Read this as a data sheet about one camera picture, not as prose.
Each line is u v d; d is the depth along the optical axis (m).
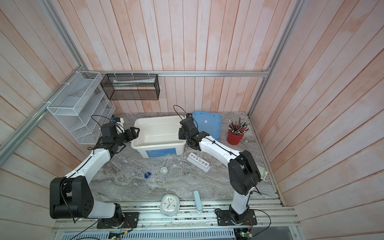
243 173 0.47
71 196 0.42
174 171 0.90
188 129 0.67
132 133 0.79
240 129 0.92
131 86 1.05
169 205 0.76
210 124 1.16
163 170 0.90
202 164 0.90
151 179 0.87
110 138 0.66
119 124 0.77
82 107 0.73
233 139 1.00
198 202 0.76
